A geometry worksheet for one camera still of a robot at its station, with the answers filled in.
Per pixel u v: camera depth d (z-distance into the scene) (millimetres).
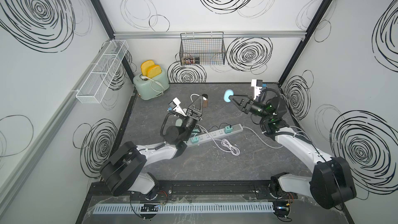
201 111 639
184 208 963
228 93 678
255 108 642
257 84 651
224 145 881
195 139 827
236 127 933
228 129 878
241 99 668
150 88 1026
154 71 996
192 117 610
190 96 680
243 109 643
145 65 1018
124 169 430
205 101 657
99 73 772
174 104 639
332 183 398
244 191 755
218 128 875
